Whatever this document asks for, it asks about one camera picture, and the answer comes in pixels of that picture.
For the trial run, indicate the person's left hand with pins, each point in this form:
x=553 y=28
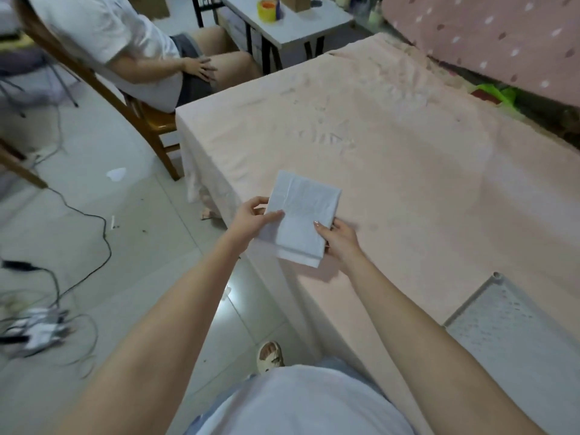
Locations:
x=247 y=228

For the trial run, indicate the person's right hand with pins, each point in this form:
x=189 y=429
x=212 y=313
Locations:
x=344 y=246

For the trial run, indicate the white pad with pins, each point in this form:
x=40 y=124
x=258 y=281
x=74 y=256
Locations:
x=303 y=212

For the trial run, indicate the beige plastic tray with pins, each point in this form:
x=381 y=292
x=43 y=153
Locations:
x=521 y=348

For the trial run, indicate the person's left forearm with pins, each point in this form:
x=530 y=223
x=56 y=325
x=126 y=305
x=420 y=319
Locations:
x=149 y=348

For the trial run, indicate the person's right forearm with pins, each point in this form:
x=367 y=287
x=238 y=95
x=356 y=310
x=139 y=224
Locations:
x=435 y=353

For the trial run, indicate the person's blue jeans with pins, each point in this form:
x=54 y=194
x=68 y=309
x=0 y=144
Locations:
x=349 y=371

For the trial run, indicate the person's white shirt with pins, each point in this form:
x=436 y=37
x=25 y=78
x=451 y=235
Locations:
x=303 y=403

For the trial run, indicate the pink tablecloth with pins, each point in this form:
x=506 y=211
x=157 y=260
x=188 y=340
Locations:
x=408 y=176

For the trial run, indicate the beige sandal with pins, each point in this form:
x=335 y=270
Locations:
x=270 y=355

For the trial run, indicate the white paper scrap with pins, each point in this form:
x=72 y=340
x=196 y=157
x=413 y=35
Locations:
x=117 y=173

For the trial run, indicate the yellow chair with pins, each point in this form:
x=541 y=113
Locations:
x=149 y=119

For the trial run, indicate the white folding table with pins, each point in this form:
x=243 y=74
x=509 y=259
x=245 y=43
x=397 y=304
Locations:
x=294 y=27

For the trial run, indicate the green plastic item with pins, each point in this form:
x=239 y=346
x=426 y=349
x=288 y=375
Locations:
x=496 y=94

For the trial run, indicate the orange tape roll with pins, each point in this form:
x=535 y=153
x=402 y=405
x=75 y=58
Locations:
x=267 y=9

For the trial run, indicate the white power strip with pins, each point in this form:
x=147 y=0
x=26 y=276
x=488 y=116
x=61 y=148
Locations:
x=38 y=328

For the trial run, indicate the brown wooden furniture leg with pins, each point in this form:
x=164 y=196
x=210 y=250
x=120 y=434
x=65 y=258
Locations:
x=20 y=169

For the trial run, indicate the pink polka-dot curtain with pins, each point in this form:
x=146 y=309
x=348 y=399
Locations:
x=498 y=31

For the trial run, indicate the metal frame chair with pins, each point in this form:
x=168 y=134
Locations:
x=27 y=63

